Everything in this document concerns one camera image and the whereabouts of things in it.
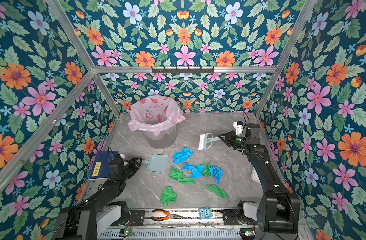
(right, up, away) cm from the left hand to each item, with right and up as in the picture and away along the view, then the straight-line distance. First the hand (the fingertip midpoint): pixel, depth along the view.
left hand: (141, 156), depth 87 cm
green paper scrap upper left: (+20, -11, +1) cm, 22 cm away
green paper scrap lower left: (+17, -20, -7) cm, 27 cm away
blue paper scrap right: (+45, -9, -1) cm, 45 cm away
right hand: (+45, +13, -8) cm, 48 cm away
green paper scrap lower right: (+43, -17, -6) cm, 46 cm away
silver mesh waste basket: (+10, +9, +8) cm, 16 cm away
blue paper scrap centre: (+33, -10, +1) cm, 34 cm away
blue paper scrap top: (+24, -1, +8) cm, 26 cm away
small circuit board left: (0, -33, -18) cm, 37 cm away
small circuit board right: (+57, -33, -17) cm, 68 cm away
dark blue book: (-26, -8, +3) cm, 28 cm away
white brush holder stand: (+66, -11, -4) cm, 67 cm away
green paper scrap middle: (+29, -14, -2) cm, 32 cm away
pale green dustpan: (+8, -6, +6) cm, 11 cm away
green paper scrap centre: (+39, -9, +1) cm, 39 cm away
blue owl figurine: (+37, -26, -13) cm, 47 cm away
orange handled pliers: (+17, -28, -14) cm, 36 cm away
